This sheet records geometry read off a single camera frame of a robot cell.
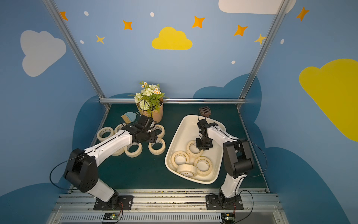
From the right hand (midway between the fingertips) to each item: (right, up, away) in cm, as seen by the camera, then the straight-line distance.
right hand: (202, 147), depth 93 cm
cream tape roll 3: (-46, -4, -3) cm, 46 cm away
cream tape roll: (-72, +11, +8) cm, 74 cm away
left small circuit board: (-52, -32, -21) cm, 64 cm away
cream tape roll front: (-11, -10, -18) cm, 23 cm away
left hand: (-33, +9, -4) cm, 35 cm away
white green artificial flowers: (-34, +33, -5) cm, 48 cm away
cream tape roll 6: (-3, -13, -11) cm, 18 cm away
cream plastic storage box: (-13, +11, +12) cm, 21 cm away
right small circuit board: (+11, -34, -20) cm, 41 cm away
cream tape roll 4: (-29, -3, -2) cm, 30 cm away
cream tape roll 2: (-62, +13, +11) cm, 64 cm away
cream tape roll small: (-8, -4, -5) cm, 10 cm away
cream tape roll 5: (-17, -3, -2) cm, 17 cm away
